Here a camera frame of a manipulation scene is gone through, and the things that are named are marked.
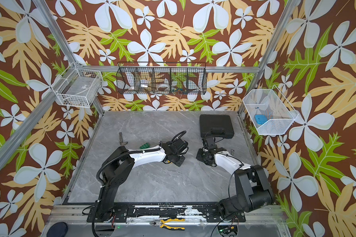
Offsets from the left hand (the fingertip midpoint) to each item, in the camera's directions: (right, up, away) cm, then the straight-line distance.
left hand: (182, 158), depth 93 cm
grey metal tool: (-44, +11, +11) cm, 47 cm away
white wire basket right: (+50, +28, -10) cm, 59 cm away
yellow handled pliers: (-11, -27, -23) cm, 37 cm away
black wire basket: (-24, +53, +5) cm, 58 cm away
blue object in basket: (+43, +24, -13) cm, 51 cm away
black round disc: (-60, -29, -24) cm, 71 cm away
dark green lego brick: (-24, +7, +5) cm, 26 cm away
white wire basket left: (-61, +43, -8) cm, 76 cm away
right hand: (+10, +2, -1) cm, 10 cm away
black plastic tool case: (+25, +21, +12) cm, 34 cm away
